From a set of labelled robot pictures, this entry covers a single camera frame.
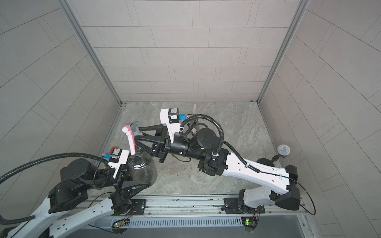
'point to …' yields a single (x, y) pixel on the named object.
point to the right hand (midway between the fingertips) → (137, 138)
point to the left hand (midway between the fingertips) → (151, 175)
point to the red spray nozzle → (112, 148)
